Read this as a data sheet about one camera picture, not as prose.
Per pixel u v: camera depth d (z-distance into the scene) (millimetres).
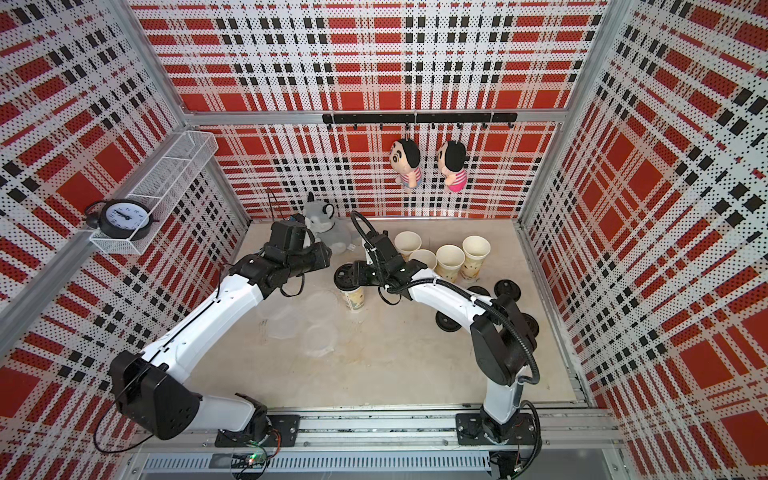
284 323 911
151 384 390
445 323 924
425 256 915
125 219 642
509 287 1000
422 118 886
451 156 923
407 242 926
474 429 734
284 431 736
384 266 657
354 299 872
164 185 802
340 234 1110
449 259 940
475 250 951
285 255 595
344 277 826
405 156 908
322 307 950
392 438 735
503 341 466
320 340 911
